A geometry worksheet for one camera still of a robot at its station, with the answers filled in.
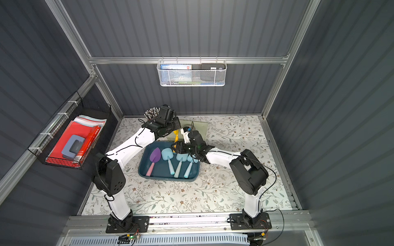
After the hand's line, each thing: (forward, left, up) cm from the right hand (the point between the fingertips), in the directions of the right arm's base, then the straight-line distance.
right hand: (173, 147), depth 85 cm
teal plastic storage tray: (-2, +11, -14) cm, 18 cm away
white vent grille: (-41, -30, -15) cm, 53 cm away
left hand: (+12, -4, +8) cm, 15 cm away
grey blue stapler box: (-11, +40, +16) cm, 45 cm away
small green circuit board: (-41, +19, -15) cm, 48 cm away
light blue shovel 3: (+1, -8, -14) cm, 16 cm away
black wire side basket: (+14, +50, +16) cm, 55 cm away
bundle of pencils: (+23, +16, +5) cm, 28 cm away
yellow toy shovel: (+6, -1, +1) cm, 6 cm away
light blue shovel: (+3, +6, -13) cm, 14 cm away
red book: (-7, +35, +16) cm, 40 cm away
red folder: (-15, +47, +15) cm, 51 cm away
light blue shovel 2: (+1, -2, -13) cm, 14 cm away
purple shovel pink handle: (+1, +14, -13) cm, 19 cm away
